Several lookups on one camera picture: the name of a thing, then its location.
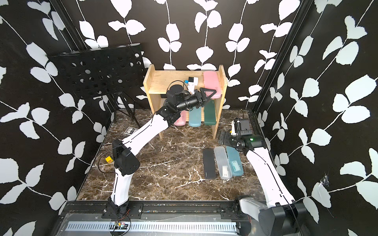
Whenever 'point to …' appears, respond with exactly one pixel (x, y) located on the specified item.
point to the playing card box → (130, 130)
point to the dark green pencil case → (209, 116)
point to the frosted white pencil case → (223, 165)
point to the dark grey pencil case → (209, 163)
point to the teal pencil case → (195, 117)
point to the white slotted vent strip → (207, 226)
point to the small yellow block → (109, 159)
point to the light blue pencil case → (235, 159)
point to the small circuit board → (120, 225)
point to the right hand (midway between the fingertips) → (224, 135)
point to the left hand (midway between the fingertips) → (216, 91)
